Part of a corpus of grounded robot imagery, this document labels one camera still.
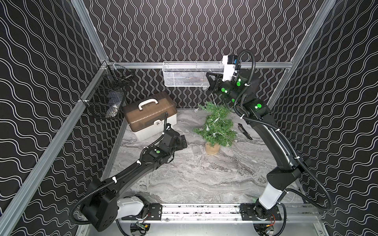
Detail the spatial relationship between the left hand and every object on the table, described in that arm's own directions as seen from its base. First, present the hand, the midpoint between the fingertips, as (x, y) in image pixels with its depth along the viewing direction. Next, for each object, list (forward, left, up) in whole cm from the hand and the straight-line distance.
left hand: (179, 137), depth 82 cm
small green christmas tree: (-1, -20, +9) cm, 22 cm away
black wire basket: (+23, +50, +6) cm, 55 cm away
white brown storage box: (+12, +21, +1) cm, 24 cm away
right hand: (+11, -12, +34) cm, 37 cm away
